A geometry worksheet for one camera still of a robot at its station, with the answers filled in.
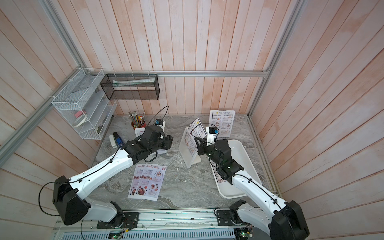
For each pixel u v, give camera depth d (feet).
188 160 2.82
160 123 2.22
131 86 3.42
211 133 2.13
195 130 2.57
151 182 2.82
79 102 2.25
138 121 3.31
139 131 2.82
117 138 3.32
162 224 2.41
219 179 2.82
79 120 2.66
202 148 2.19
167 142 2.35
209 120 3.22
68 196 1.28
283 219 1.29
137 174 2.91
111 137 3.33
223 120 3.22
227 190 2.75
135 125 3.22
